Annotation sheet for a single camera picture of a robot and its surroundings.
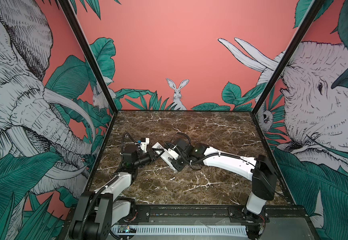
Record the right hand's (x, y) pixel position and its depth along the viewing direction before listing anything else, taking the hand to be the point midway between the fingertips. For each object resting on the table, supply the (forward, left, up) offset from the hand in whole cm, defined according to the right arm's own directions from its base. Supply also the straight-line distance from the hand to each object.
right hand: (171, 161), depth 79 cm
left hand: (+5, +4, +4) cm, 7 cm away
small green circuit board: (-29, +20, -12) cm, 37 cm away
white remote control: (+2, +3, +3) cm, 5 cm away
